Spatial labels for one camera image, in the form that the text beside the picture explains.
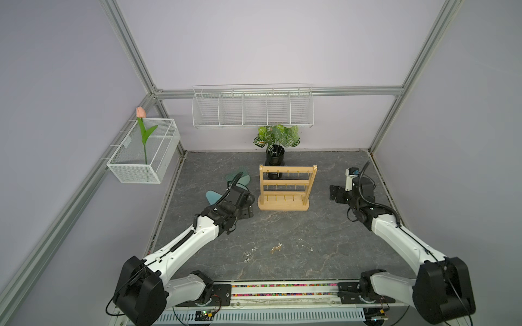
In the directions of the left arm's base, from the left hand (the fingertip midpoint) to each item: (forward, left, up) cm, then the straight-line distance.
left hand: (240, 206), depth 83 cm
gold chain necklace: (-14, -14, -13) cm, 24 cm away
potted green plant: (+29, -17, +10) cm, 35 cm away
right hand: (+6, -44, +2) cm, 44 cm away
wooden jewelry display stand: (+17, -22, -14) cm, 31 cm away
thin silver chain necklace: (-13, -26, -14) cm, 32 cm away
